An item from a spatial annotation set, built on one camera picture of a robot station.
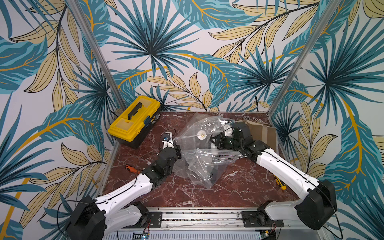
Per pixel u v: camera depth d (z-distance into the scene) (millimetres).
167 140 644
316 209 397
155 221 731
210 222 735
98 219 389
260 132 1001
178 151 691
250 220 733
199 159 804
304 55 858
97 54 837
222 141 681
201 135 818
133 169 879
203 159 804
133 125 887
